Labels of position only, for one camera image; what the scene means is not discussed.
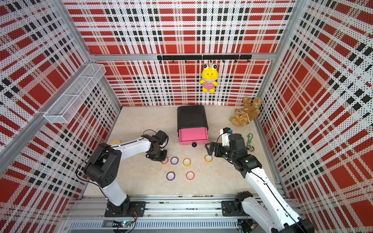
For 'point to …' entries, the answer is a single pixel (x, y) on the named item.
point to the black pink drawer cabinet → (192, 125)
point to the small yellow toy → (116, 142)
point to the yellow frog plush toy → (209, 74)
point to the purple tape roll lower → (170, 175)
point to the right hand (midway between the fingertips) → (214, 145)
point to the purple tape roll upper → (174, 160)
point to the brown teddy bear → (242, 117)
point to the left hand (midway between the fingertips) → (163, 159)
